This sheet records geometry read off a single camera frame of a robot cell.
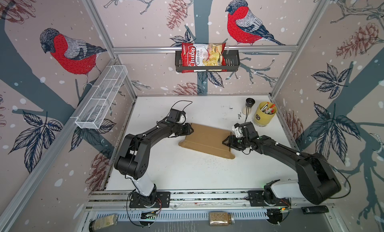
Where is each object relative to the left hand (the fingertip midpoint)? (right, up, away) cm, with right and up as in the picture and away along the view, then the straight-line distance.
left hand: (191, 130), depth 90 cm
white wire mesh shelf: (-47, +11, -19) cm, 52 cm away
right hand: (+19, -9, -4) cm, 21 cm away
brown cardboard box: (+10, -5, -2) cm, 12 cm away
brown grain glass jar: (+14, -35, -26) cm, 46 cm away
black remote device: (+58, -33, -23) cm, 71 cm away
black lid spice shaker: (+40, +17, +11) cm, 45 cm away
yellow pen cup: (+48, +11, +5) cm, 50 cm away
